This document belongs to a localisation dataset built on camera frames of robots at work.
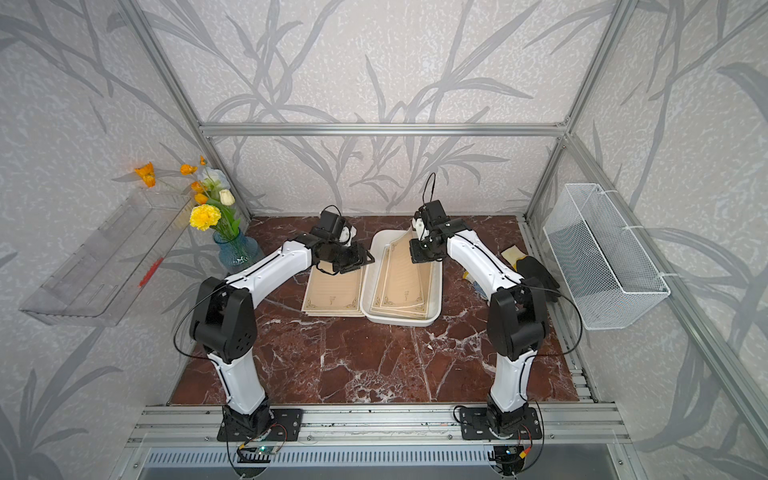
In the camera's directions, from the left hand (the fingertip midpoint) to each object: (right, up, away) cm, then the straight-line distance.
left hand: (369, 261), depth 90 cm
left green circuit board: (-26, -46, -18) cm, 56 cm away
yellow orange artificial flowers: (-47, +20, -2) cm, 51 cm away
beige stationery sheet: (+10, -9, +7) cm, 15 cm away
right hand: (+14, +2, +1) cm, 14 cm away
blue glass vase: (-41, +3, +2) cm, 42 cm away
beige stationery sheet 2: (-12, -12, +6) cm, 18 cm away
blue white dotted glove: (+35, -10, +9) cm, 38 cm away
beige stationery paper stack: (+13, -16, +3) cm, 21 cm away
